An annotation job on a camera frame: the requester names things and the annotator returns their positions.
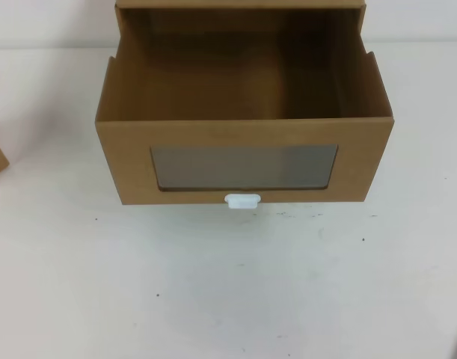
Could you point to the brown cardboard shoebox drawer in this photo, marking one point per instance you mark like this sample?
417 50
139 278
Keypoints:
318 137

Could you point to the white drawer handle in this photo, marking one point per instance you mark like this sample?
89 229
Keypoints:
242 201

